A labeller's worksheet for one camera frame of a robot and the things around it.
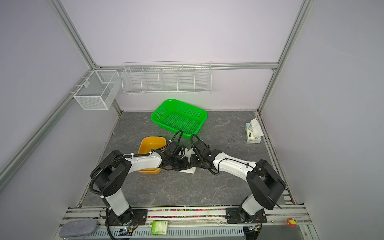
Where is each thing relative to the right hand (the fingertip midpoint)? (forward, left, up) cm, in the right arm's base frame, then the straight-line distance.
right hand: (191, 162), depth 87 cm
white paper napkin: (0, +3, +10) cm, 11 cm away
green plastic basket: (+42, +15, -4) cm, 44 cm away
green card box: (-31, +14, -3) cm, 35 cm away
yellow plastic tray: (+15, +31, -4) cm, 34 cm away
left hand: (-2, +1, -3) cm, 4 cm away
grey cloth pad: (-32, +53, -3) cm, 61 cm away
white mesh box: (+39, +59, +23) cm, 75 cm away
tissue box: (+22, -42, 0) cm, 47 cm away
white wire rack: (+50, +17, +25) cm, 58 cm away
